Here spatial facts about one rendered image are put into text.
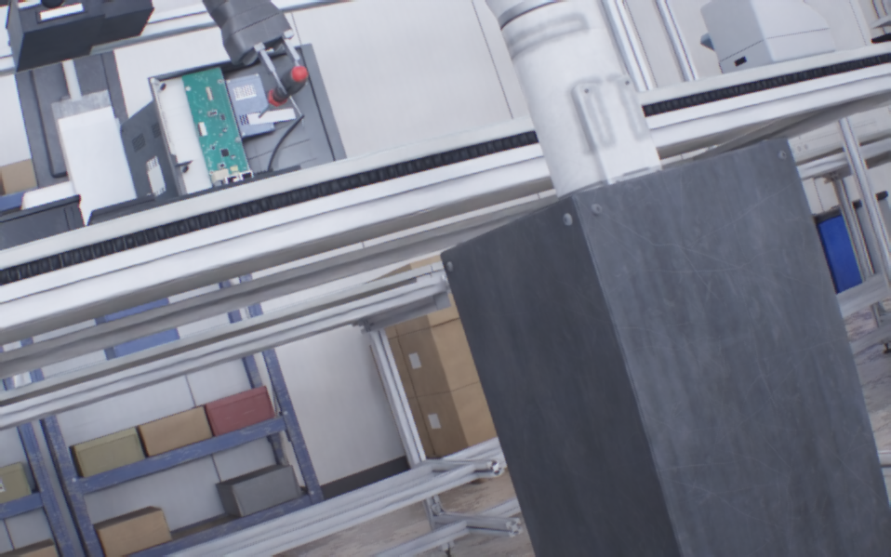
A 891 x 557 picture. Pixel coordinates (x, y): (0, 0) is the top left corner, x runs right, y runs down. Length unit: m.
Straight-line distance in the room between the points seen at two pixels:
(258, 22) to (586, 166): 0.49
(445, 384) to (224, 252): 3.75
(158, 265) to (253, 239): 0.12
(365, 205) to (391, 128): 4.86
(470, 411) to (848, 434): 4.05
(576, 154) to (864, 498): 0.40
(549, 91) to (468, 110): 5.45
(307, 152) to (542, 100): 0.61
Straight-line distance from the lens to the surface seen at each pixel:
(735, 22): 1.77
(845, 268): 7.42
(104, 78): 3.40
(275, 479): 5.19
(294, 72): 1.22
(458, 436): 4.99
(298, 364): 5.72
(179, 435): 5.09
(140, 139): 1.60
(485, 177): 1.37
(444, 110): 6.32
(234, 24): 1.26
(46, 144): 3.33
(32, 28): 1.88
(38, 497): 4.97
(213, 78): 1.49
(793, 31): 1.78
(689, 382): 0.84
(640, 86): 2.62
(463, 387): 4.94
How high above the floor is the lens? 0.80
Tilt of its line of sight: 2 degrees up
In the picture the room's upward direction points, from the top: 18 degrees counter-clockwise
